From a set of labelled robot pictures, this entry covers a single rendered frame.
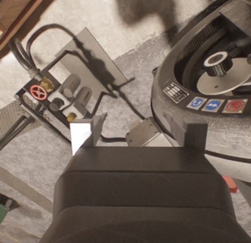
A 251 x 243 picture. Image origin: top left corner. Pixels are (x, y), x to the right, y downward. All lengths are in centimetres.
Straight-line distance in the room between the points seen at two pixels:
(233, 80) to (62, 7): 103
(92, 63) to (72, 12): 30
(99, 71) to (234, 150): 106
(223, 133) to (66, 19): 109
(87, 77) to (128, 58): 32
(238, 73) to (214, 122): 12
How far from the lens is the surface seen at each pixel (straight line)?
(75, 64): 132
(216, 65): 40
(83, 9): 120
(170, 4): 114
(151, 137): 46
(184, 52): 72
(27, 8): 121
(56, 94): 90
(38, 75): 91
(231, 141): 34
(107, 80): 130
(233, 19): 65
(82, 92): 103
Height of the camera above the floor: 113
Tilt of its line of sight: 50 degrees down
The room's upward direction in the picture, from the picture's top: 168 degrees counter-clockwise
